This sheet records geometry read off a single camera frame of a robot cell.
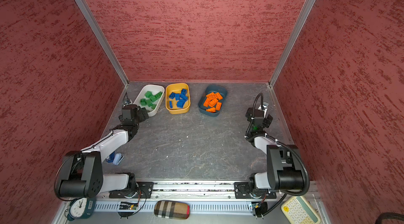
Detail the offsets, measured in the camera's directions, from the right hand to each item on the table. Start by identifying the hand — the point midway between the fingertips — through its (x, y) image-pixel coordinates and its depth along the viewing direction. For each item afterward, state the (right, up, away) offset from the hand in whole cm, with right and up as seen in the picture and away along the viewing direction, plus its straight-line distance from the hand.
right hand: (257, 112), depth 91 cm
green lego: (-72, +11, +19) cm, 76 cm away
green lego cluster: (-68, +8, +16) cm, 70 cm away
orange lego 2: (-27, +10, +19) cm, 34 cm away
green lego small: (-67, +3, +15) cm, 69 cm away
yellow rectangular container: (-53, +16, +26) cm, 61 cm away
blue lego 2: (-47, +13, +19) cm, 52 cm away
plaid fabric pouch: (-45, -40, -24) cm, 65 cm away
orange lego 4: (-26, +5, +15) cm, 30 cm away
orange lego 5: (-22, +3, +15) cm, 27 cm away
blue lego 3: (-51, +9, +18) cm, 55 cm away
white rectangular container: (-69, +15, +22) cm, 74 cm away
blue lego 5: (-55, +4, +13) cm, 57 cm away
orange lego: (-22, +10, +20) cm, 31 cm away
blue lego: (-55, +10, +19) cm, 59 cm away
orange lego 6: (-27, 0, +12) cm, 29 cm away
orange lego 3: (-30, +5, +16) cm, 34 cm away
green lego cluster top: (-74, +6, +13) cm, 75 cm away
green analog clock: (-84, -39, -25) cm, 96 cm away
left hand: (-72, -1, -1) cm, 72 cm away
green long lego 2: (-70, +5, +15) cm, 72 cm away
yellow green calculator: (+11, -41, -23) cm, 49 cm away
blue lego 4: (-48, +5, +15) cm, 51 cm away
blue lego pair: (-47, +9, +18) cm, 51 cm away
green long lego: (-65, +10, +19) cm, 69 cm away
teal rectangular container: (-29, +15, +19) cm, 38 cm away
